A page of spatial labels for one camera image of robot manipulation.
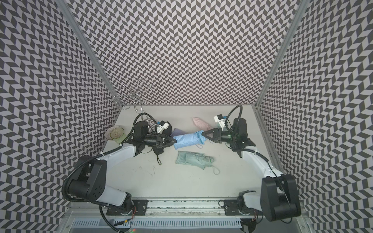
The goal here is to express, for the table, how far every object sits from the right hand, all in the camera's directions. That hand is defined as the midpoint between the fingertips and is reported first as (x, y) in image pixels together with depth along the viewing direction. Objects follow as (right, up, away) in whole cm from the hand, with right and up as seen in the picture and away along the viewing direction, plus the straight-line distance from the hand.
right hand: (203, 137), depth 74 cm
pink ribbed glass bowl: (-63, +1, +23) cm, 67 cm away
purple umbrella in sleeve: (-16, 0, +25) cm, 30 cm away
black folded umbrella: (-27, -10, +15) cm, 33 cm away
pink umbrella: (+1, +6, +28) cm, 29 cm away
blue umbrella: (-4, 0, -1) cm, 4 cm away
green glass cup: (-59, -2, +29) cm, 66 cm away
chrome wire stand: (-42, +23, +9) cm, 49 cm away
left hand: (-15, -4, +3) cm, 16 cm away
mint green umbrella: (-3, -14, +11) cm, 19 cm away
